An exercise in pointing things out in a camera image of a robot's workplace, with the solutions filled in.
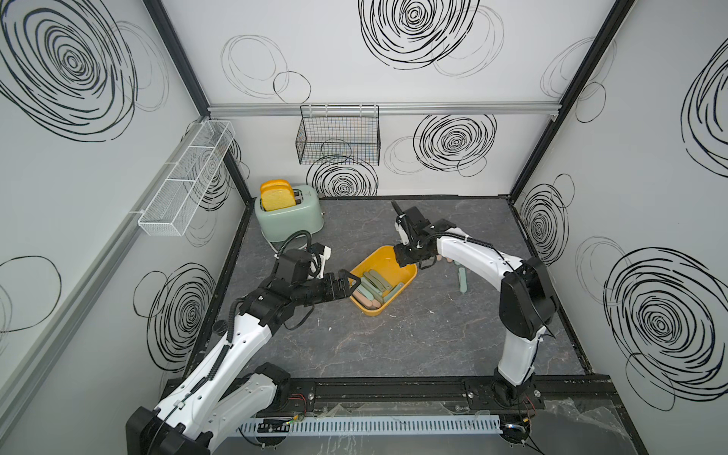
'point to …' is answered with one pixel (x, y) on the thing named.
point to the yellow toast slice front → (277, 196)
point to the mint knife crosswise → (392, 292)
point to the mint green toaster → (277, 225)
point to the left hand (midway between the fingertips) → (349, 284)
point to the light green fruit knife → (383, 282)
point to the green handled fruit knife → (377, 286)
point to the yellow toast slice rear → (278, 181)
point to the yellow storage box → (384, 262)
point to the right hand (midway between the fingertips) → (405, 256)
